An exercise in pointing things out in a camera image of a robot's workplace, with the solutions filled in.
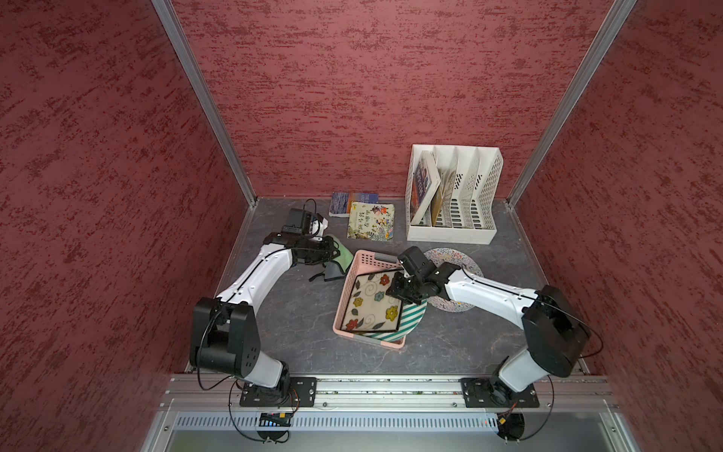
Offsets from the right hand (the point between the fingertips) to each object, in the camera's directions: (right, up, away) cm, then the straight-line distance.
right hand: (387, 299), depth 85 cm
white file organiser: (+26, +35, +18) cm, 47 cm away
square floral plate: (-5, -3, +2) cm, 7 cm away
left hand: (-16, +13, 0) cm, 20 cm away
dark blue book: (-18, +33, +33) cm, 50 cm away
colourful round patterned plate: (+23, +11, +18) cm, 31 cm away
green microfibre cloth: (-15, +10, -3) cm, 19 cm away
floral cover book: (-5, +24, +25) cm, 36 cm away
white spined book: (+14, +37, +10) cm, 41 cm away
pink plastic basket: (-8, +11, +12) cm, 18 cm away
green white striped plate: (+6, -4, -6) cm, 9 cm away
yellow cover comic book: (+23, +35, +23) cm, 47 cm away
